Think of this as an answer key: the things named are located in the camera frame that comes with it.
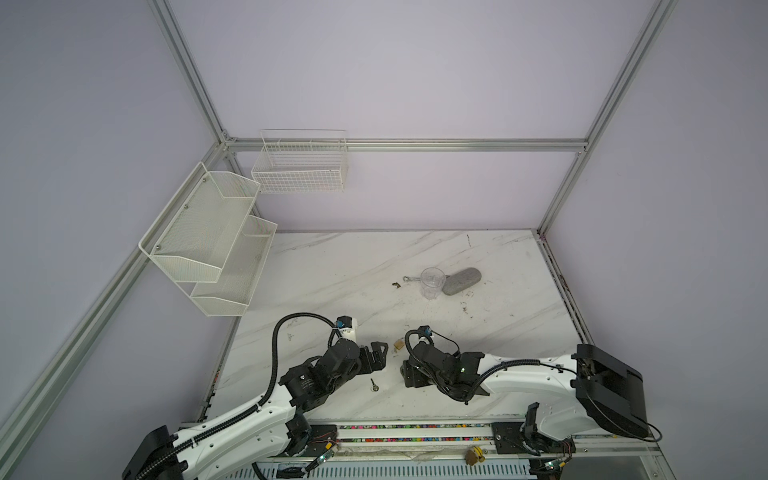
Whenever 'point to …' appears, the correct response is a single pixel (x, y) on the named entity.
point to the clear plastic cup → (431, 280)
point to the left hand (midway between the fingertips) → (374, 350)
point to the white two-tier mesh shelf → (211, 240)
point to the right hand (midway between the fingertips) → (407, 371)
